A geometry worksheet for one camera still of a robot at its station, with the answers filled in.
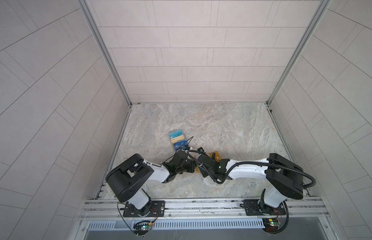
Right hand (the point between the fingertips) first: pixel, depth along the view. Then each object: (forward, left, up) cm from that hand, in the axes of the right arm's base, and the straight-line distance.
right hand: (201, 168), depth 86 cm
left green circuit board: (-26, +28, +4) cm, 38 cm away
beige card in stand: (+17, +12, +7) cm, 22 cm away
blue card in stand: (+14, +12, +5) cm, 19 cm away
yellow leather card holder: (+3, -10, +5) cm, 11 cm away
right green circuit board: (-28, -30, 0) cm, 41 cm away
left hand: (+2, 0, +1) cm, 2 cm away
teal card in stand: (+19, +14, +8) cm, 25 cm away
